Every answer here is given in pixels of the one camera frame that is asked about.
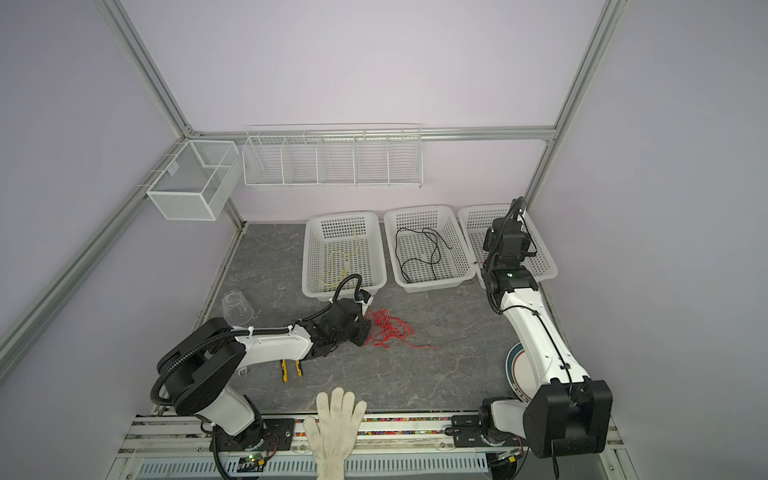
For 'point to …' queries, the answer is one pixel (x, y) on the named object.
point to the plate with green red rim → (520, 373)
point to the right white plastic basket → (476, 219)
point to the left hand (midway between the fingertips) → (368, 324)
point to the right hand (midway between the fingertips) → (515, 229)
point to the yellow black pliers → (284, 370)
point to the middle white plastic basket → (428, 248)
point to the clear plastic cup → (237, 311)
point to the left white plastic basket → (338, 245)
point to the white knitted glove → (334, 433)
